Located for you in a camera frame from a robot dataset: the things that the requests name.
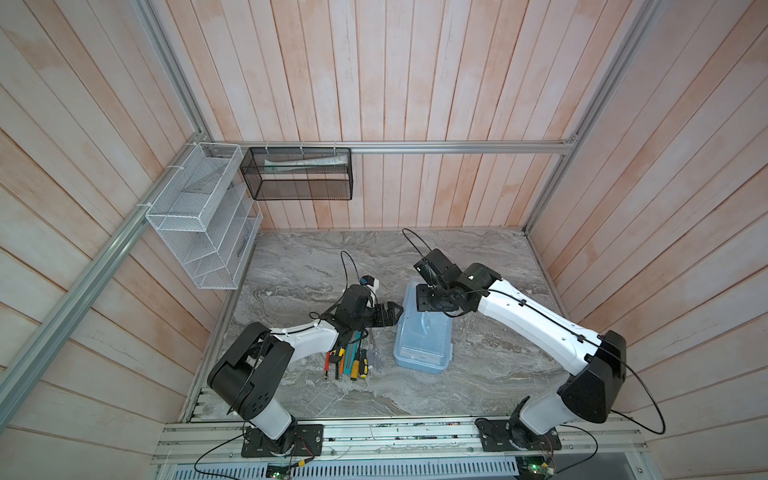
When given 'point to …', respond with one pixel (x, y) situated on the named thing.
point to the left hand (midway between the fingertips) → (392, 315)
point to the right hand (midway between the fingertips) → (422, 300)
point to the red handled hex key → (327, 362)
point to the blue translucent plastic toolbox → (424, 339)
